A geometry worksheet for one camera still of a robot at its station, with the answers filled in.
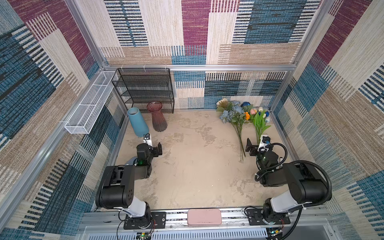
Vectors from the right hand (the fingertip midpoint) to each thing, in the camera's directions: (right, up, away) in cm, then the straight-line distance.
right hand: (257, 140), depth 91 cm
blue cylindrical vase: (-73, +9, +8) cm, 74 cm away
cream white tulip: (+12, +21, +24) cm, 34 cm away
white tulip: (+16, +14, +21) cm, 30 cm away
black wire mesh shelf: (-76, +37, +17) cm, 86 cm away
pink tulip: (+7, +20, +24) cm, 32 cm away
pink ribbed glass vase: (-61, +10, +12) cm, 63 cm away
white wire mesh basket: (-90, +11, -21) cm, 93 cm away
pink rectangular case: (-33, -36, -16) cm, 51 cm away
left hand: (-64, -2, +4) cm, 64 cm away
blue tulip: (+18, +18, +25) cm, 36 cm away
